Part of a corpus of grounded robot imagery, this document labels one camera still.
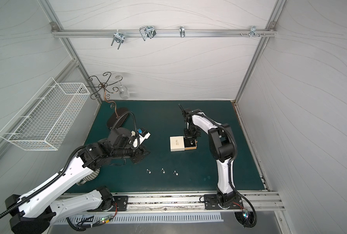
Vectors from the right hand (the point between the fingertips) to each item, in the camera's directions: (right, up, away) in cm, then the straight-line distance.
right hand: (191, 138), depth 96 cm
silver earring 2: (-18, -18, -12) cm, 28 cm away
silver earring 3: (-10, -19, -12) cm, 24 cm away
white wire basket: (-74, +12, -27) cm, 79 cm away
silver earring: (-26, -18, -12) cm, 34 cm away
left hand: (-24, -2, -27) cm, 36 cm away
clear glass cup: (-47, +31, +5) cm, 57 cm away
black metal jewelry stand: (-61, +36, -7) cm, 71 cm away
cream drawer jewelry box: (-8, -3, -3) cm, 9 cm away
